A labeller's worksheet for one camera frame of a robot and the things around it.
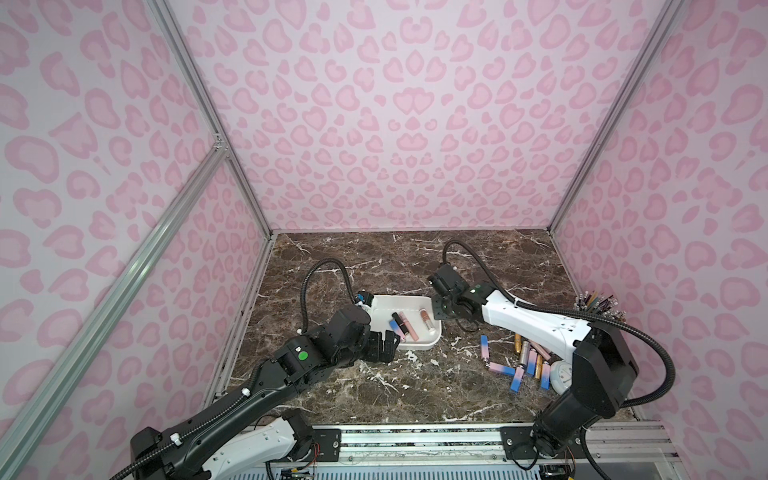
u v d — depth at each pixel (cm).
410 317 95
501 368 84
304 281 110
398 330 91
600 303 82
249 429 46
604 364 43
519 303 54
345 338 53
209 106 84
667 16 69
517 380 82
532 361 84
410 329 93
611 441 75
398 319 95
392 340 64
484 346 88
